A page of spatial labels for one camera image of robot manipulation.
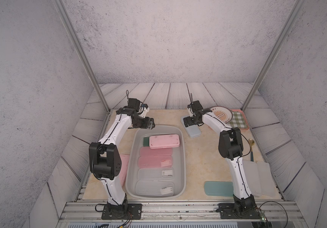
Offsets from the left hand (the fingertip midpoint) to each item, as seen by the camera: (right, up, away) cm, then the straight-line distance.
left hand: (151, 124), depth 90 cm
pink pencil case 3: (+3, -22, +2) cm, 22 cm away
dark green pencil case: (-4, -12, +9) cm, 16 cm away
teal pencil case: (+40, -37, -7) cm, 55 cm away
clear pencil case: (-2, -35, -10) cm, 36 cm away
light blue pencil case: (+29, -5, +14) cm, 33 cm away
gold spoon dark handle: (+68, -12, +9) cm, 70 cm away
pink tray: (+72, +11, +32) cm, 79 cm away
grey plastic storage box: (-10, -11, +4) cm, 15 cm away
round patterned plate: (+55, +8, +27) cm, 62 cm away
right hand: (+28, +2, +16) cm, 32 cm away
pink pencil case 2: (-4, -19, +6) cm, 20 cm away
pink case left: (-17, -22, +1) cm, 28 cm away
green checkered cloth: (+66, +3, +22) cm, 69 cm away
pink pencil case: (+8, -11, +6) cm, 15 cm away
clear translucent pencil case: (+4, -29, -5) cm, 29 cm away
